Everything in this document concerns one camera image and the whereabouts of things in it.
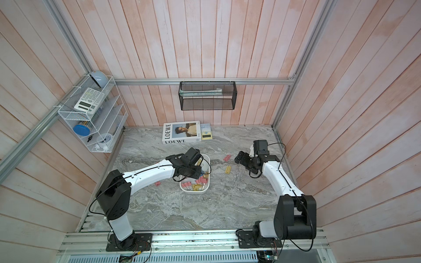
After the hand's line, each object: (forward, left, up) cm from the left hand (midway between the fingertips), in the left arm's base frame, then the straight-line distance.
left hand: (196, 174), depth 88 cm
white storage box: (-5, +4, -4) cm, 7 cm away
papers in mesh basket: (+38, +7, +26) cm, 46 cm away
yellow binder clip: (+6, -18, -6) cm, 20 cm away
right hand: (+7, -24, +4) cm, 26 cm away
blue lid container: (+10, +54, +24) cm, 60 cm away
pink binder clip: (+15, -18, -6) cm, 24 cm away
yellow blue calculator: (+38, -5, -6) cm, 39 cm away
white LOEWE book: (+34, +12, -3) cm, 36 cm away
